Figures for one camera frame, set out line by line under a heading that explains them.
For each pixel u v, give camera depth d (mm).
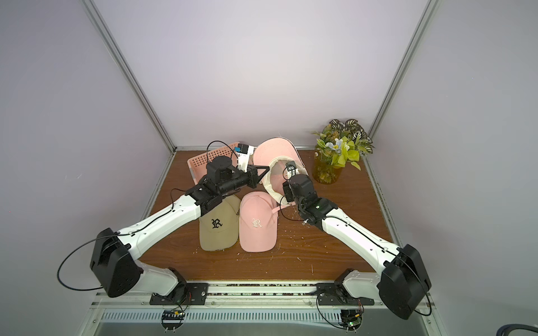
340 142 896
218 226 852
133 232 445
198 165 1101
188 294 719
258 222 826
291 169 665
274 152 695
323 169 1005
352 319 701
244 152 651
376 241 447
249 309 711
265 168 724
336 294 655
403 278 388
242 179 654
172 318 722
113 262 402
